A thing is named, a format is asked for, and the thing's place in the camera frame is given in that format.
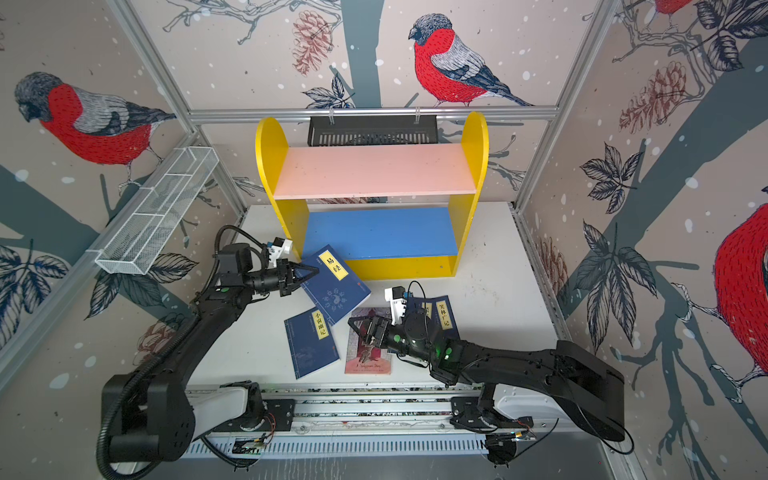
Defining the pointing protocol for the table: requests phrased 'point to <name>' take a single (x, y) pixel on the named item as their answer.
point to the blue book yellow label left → (311, 342)
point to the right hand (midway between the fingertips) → (351, 329)
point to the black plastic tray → (336, 131)
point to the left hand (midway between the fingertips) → (314, 274)
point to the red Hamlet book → (362, 358)
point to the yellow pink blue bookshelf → (397, 209)
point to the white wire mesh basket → (155, 209)
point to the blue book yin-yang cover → (335, 289)
